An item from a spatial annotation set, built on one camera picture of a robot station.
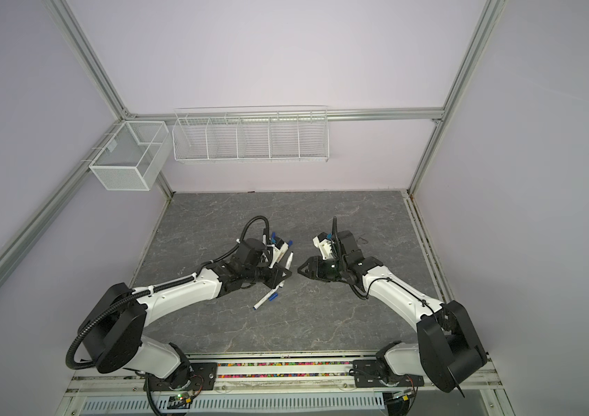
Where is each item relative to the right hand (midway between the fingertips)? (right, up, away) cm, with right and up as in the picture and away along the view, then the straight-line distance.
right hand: (302, 273), depth 81 cm
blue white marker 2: (-11, -9, +8) cm, 16 cm away
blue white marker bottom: (-9, +12, -5) cm, 16 cm away
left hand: (-4, -1, +2) cm, 5 cm away
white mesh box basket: (-66, +41, +18) cm, 80 cm away
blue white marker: (-5, +2, +1) cm, 5 cm away
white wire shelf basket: (-21, +51, +20) cm, 58 cm away
